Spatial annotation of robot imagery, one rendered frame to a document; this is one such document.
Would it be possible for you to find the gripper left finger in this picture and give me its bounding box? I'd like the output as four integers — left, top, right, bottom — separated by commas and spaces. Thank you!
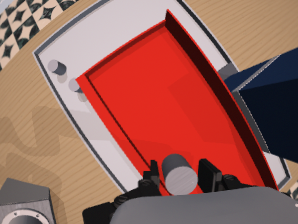
82, 160, 162, 224

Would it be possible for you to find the grey cylinder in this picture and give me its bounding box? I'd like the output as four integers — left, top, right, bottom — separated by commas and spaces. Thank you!
47, 59, 67, 75
68, 78, 83, 93
161, 154, 198, 195

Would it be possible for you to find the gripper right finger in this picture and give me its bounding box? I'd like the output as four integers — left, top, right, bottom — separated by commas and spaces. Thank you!
197, 158, 257, 193

